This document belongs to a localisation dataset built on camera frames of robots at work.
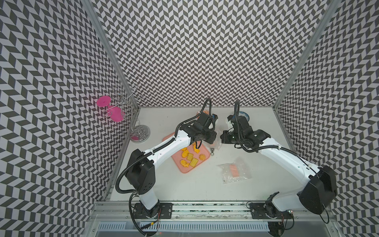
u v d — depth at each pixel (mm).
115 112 854
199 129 618
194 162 890
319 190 402
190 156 911
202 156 911
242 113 1084
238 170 853
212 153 936
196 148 666
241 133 597
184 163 882
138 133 1017
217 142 708
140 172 437
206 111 635
